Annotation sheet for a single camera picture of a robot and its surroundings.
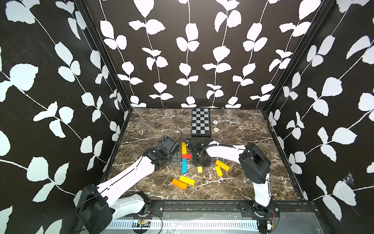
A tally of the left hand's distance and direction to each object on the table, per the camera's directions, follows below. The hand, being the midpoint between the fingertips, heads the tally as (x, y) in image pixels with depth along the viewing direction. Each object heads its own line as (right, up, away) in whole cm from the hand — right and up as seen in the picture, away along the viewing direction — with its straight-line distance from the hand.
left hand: (174, 156), depth 81 cm
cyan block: (+6, -8, +7) cm, 12 cm away
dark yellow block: (+27, -11, +6) cm, 29 cm away
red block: (+8, -2, +9) cm, 12 cm away
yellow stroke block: (+5, +2, +13) cm, 14 cm away
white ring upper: (+29, +20, +31) cm, 46 cm away
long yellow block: (+29, -7, +8) cm, 31 cm away
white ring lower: (+28, +14, +27) cm, 41 cm away
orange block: (+3, -16, +1) cm, 16 cm away
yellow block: (+7, -15, +3) cm, 17 cm away
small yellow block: (+15, -9, +6) cm, 19 cm away
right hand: (+12, -6, +9) cm, 17 cm away
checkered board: (+17, +19, +27) cm, 37 cm away
